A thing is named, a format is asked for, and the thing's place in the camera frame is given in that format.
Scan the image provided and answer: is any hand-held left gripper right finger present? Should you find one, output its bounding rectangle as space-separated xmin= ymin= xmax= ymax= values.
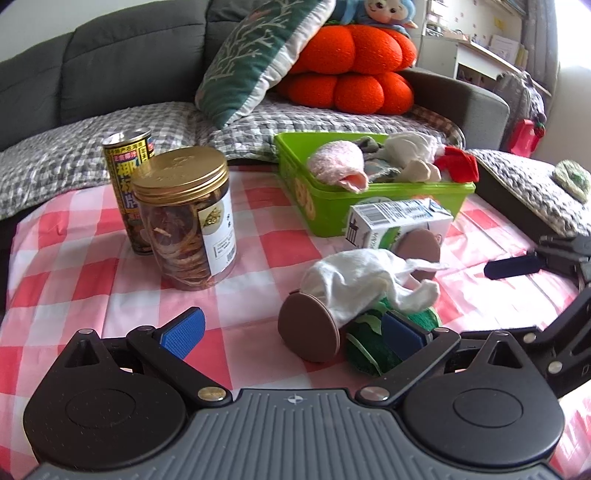
xmin=355 ymin=310 xmax=539 ymax=406

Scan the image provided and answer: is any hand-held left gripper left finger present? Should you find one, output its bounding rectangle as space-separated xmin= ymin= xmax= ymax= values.
xmin=53 ymin=307 xmax=230 ymax=402

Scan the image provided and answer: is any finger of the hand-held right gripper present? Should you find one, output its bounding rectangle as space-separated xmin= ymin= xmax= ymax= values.
xmin=462 ymin=295 xmax=591 ymax=398
xmin=484 ymin=234 xmax=591 ymax=280

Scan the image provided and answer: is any green fuzzy ball toy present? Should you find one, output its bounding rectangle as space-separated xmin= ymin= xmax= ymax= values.
xmin=345 ymin=298 xmax=443 ymax=376

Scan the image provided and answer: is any white sock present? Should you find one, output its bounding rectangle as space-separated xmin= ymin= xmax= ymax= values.
xmin=300 ymin=248 xmax=450 ymax=326

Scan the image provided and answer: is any green plastic box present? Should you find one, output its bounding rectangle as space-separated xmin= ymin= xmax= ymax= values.
xmin=274 ymin=131 xmax=476 ymax=238

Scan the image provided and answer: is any white plush toy red hat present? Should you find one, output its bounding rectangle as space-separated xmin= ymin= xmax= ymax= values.
xmin=382 ymin=132 xmax=479 ymax=184

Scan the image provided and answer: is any dark grey ottoman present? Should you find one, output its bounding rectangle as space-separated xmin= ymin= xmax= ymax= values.
xmin=475 ymin=182 xmax=573 ymax=245

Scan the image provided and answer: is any grey quilted blanket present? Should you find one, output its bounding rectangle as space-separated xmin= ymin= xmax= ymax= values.
xmin=466 ymin=148 xmax=591 ymax=238

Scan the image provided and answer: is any brown round disc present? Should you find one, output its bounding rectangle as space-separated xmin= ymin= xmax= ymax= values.
xmin=277 ymin=288 xmax=343 ymax=364
xmin=394 ymin=228 xmax=445 ymax=282

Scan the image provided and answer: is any pink checked tablecloth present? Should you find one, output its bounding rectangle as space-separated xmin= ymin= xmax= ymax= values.
xmin=0 ymin=161 xmax=591 ymax=480

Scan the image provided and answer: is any clear jar gold lid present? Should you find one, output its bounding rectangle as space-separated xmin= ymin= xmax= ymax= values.
xmin=131 ymin=147 xmax=237 ymax=291

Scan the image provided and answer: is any green quilted pouch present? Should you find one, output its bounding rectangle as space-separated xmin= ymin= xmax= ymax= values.
xmin=553 ymin=159 xmax=591 ymax=201

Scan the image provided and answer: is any white milk carton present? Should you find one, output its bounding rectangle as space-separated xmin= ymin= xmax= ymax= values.
xmin=345 ymin=198 xmax=454 ymax=252

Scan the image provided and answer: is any red bag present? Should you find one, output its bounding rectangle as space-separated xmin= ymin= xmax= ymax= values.
xmin=510 ymin=119 xmax=541 ymax=157

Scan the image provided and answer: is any yellow black drink can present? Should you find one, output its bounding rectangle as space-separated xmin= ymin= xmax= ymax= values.
xmin=102 ymin=129 xmax=155 ymax=256

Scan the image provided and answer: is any grey backpack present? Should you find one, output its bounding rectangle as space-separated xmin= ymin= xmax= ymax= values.
xmin=496 ymin=71 xmax=548 ymax=139

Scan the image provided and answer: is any grey checked blanket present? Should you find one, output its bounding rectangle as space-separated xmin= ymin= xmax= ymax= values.
xmin=0 ymin=100 xmax=465 ymax=222

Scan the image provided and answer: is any white desk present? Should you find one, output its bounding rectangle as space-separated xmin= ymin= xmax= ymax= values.
xmin=418 ymin=0 xmax=555 ymax=97

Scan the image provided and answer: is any orange pumpkin cushion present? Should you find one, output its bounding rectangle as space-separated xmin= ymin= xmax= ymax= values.
xmin=295 ymin=24 xmax=419 ymax=77
xmin=274 ymin=69 xmax=415 ymax=116

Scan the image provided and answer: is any grey sofa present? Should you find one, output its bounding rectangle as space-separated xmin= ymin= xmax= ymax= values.
xmin=0 ymin=0 xmax=511 ymax=153

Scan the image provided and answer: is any green white leaf-print pillow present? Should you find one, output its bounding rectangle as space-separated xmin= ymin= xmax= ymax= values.
xmin=195 ymin=0 xmax=335 ymax=130

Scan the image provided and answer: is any blue plush doll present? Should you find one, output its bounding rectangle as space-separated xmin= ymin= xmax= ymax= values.
xmin=330 ymin=0 xmax=423 ymax=38

